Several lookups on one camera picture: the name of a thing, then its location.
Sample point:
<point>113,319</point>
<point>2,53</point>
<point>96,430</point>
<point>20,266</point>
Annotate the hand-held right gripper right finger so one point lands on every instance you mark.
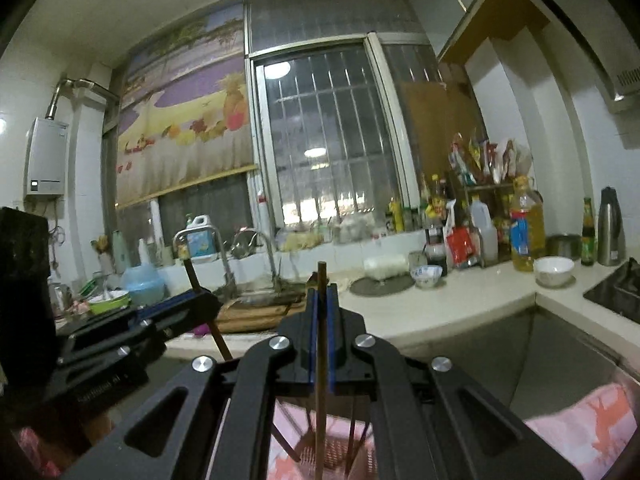
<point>330,345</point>

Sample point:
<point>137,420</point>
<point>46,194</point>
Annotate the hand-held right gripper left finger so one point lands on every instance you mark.
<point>312,350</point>

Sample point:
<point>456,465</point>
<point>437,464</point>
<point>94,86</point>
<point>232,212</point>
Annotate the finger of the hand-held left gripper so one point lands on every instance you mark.
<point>115,340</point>
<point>180,307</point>

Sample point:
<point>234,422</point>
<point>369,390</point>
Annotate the pink smiley utensil holder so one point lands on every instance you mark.
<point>335,455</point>

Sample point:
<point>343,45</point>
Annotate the green plastic basin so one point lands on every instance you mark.
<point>107,305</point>

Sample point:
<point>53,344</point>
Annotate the light blue plastic container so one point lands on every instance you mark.
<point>144,285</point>

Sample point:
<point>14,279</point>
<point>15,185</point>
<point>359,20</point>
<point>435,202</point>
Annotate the square chrome faucet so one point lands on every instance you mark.
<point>220,260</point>

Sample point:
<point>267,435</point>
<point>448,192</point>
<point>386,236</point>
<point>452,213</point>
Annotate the wooden cutting board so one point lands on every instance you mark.
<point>260,316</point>

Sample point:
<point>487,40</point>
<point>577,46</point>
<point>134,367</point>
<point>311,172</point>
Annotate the white jug with blue label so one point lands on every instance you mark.
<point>200,242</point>

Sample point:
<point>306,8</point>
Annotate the round dark mat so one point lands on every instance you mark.
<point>382,286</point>

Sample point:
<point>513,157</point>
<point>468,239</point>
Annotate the glass pot lid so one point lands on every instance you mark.
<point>245,242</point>

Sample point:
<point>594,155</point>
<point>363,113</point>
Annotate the white plastic roll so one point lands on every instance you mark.
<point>385,266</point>

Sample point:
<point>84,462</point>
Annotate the curved chrome faucet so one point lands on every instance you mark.
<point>267,255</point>

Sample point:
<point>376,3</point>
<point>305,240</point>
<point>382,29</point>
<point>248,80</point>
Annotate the blue and white porcelain bowl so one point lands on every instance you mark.
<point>426,276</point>

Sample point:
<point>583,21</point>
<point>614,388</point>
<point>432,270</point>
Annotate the dark glass jar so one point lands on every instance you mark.
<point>436,255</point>

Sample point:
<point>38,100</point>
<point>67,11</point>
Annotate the yellow condiment bottle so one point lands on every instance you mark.
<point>396,216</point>

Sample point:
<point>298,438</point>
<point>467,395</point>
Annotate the white water heater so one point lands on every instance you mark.
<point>47,157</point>

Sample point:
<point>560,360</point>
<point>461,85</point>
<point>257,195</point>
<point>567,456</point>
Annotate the red packet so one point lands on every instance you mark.
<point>462,247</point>

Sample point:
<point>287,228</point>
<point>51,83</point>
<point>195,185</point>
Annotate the translucent white jug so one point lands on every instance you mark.
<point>484,235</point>

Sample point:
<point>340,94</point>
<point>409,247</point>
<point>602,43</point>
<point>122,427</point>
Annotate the barred window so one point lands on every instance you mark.
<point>330,140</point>

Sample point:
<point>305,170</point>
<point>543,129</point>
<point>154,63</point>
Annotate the yellow cooking oil bottle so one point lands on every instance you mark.
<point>527,230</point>

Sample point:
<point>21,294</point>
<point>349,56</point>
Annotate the metal exhaust pipe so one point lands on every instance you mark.
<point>82,82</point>

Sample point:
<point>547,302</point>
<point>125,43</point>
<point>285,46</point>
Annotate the shelf of snack packets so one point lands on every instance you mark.
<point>487,160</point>

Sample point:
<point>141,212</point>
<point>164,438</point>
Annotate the brown cardboard panel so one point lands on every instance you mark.
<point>435,125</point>

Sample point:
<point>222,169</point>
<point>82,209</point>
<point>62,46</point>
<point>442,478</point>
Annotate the steel pot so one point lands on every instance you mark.
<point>564,246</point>

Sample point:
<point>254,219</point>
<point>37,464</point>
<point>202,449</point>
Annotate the pink floral tablecloth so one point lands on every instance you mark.
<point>575,425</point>

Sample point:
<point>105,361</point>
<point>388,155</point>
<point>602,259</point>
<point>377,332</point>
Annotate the dark bottle with green label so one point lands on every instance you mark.
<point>588,240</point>

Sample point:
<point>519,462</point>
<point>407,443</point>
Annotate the black gas stove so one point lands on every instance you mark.
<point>617,292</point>

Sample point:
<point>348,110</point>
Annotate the steel thermos flask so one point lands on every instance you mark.
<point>611,230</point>

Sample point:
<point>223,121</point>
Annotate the range hood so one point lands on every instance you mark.
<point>595,25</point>

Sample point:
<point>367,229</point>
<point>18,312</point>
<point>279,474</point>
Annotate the fruit wall poster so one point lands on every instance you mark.
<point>185,110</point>

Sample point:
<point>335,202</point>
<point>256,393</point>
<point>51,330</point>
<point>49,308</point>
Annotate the wall cabinet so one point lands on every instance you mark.
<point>492,20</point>

